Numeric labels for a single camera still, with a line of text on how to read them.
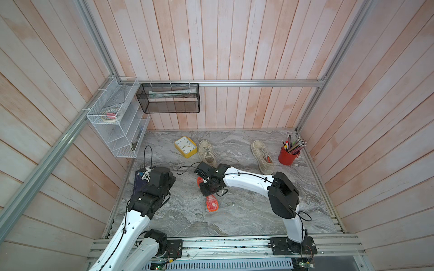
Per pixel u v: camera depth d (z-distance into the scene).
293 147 0.95
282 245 0.73
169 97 1.04
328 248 0.75
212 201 0.80
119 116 0.74
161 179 0.56
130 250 0.45
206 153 0.98
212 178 0.64
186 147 1.08
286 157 0.99
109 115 0.73
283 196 0.49
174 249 0.73
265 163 0.95
